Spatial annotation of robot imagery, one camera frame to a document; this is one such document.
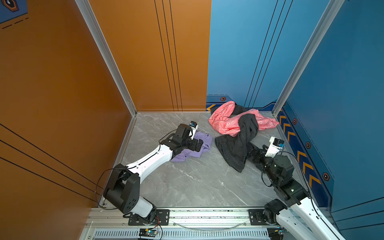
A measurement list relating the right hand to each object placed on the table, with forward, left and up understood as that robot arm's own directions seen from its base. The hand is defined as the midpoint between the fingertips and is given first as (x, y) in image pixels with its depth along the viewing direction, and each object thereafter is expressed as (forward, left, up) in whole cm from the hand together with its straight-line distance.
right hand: (252, 144), depth 73 cm
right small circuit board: (-34, -10, -26) cm, 44 cm away
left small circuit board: (-33, +51, -25) cm, 66 cm away
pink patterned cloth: (+33, +9, -18) cm, 39 cm away
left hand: (+10, +28, -8) cm, 31 cm away
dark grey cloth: (+8, +5, -18) cm, 21 cm away
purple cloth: (+17, +21, -18) cm, 33 cm away
